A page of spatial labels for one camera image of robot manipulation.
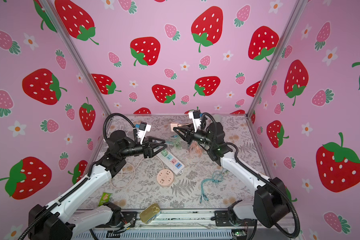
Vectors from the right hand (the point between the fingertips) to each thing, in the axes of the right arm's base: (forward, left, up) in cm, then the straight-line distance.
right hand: (175, 127), depth 68 cm
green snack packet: (-26, +37, -33) cm, 56 cm away
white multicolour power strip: (-1, +5, -33) cm, 33 cm away
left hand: (-8, +4, -3) cm, 9 cm away
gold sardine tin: (-31, +11, -32) cm, 46 cm away
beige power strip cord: (-1, +12, -32) cm, 34 cm away
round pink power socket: (-11, +7, -33) cm, 35 cm away
